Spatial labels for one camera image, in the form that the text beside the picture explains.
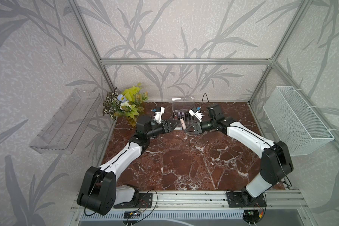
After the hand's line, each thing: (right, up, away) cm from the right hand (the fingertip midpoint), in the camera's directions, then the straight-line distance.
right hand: (186, 130), depth 77 cm
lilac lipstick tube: (-1, +9, +26) cm, 27 cm away
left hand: (-5, +4, -2) cm, 6 cm away
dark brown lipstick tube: (-8, +8, +25) cm, 27 cm away
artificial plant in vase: (-36, +15, +11) cm, 40 cm away
